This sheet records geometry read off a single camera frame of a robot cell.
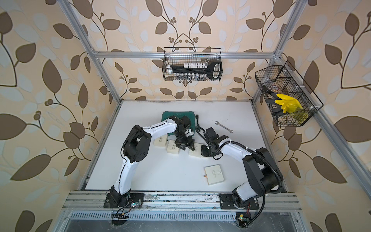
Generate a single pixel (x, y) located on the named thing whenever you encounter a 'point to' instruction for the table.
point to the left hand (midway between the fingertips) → (189, 147)
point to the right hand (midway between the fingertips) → (205, 153)
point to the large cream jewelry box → (214, 174)
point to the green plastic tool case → (190, 114)
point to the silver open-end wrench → (218, 123)
